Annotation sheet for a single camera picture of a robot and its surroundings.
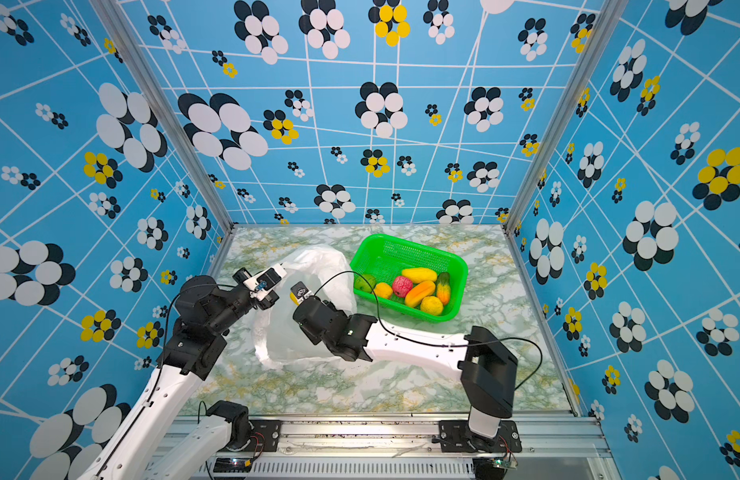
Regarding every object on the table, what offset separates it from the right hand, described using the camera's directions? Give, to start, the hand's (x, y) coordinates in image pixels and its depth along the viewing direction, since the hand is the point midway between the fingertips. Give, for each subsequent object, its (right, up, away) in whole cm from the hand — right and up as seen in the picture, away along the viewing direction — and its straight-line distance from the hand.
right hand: (316, 309), depth 78 cm
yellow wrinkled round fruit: (+33, -1, +13) cm, 35 cm away
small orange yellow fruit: (+18, +3, +17) cm, 25 cm away
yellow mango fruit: (+31, +8, +23) cm, 39 cm away
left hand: (-6, +13, -10) cm, 18 cm away
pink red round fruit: (+24, +4, +18) cm, 30 cm away
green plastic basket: (+19, +13, +30) cm, 38 cm away
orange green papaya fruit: (+38, +4, +19) cm, 42 cm away
